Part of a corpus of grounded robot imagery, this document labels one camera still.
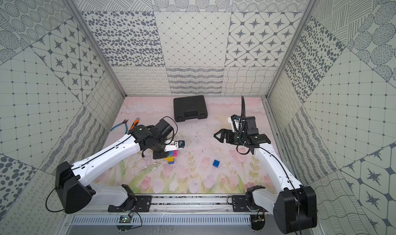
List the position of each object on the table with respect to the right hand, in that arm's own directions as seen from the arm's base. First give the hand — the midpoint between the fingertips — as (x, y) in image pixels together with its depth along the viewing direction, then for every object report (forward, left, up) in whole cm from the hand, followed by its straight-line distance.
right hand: (221, 138), depth 80 cm
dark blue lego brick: (-8, +2, -15) cm, 17 cm away
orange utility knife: (+19, +57, -13) cm, 62 cm away
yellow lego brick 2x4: (-6, +29, -14) cm, 32 cm away
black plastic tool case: (+34, +20, -13) cm, 42 cm away
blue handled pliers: (+20, +65, -13) cm, 69 cm away
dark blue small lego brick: (-8, +28, -14) cm, 32 cm away
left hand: (-7, +26, 0) cm, 27 cm away
